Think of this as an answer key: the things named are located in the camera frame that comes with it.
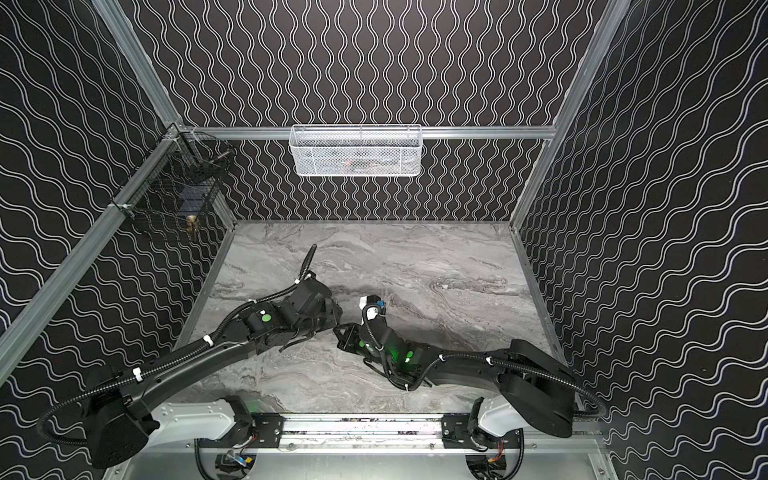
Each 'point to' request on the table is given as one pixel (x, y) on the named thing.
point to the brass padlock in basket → (190, 220)
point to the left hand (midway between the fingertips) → (348, 315)
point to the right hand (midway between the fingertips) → (332, 331)
